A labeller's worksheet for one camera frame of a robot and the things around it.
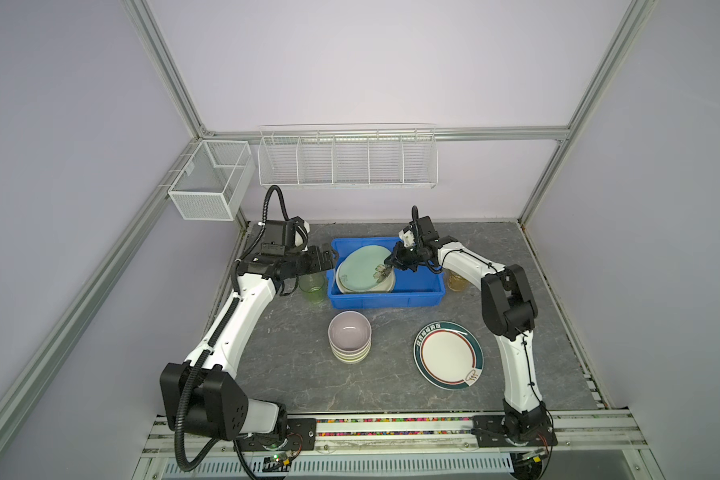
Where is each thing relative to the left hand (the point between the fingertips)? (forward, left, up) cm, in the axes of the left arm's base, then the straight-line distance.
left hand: (325, 261), depth 80 cm
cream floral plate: (+4, -17, -20) cm, 27 cm away
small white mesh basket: (+30, +38, +4) cm, 49 cm away
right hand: (+10, -17, -15) cm, 25 cm away
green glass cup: (+5, +7, -20) cm, 21 cm away
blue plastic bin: (+5, -30, -25) cm, 39 cm away
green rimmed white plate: (-19, -34, -26) cm, 47 cm away
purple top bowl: (-15, -5, -13) cm, 20 cm away
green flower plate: (+11, -9, -19) cm, 24 cm away
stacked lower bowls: (-21, -6, -14) cm, 27 cm away
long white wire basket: (+38, -7, +8) cm, 39 cm away
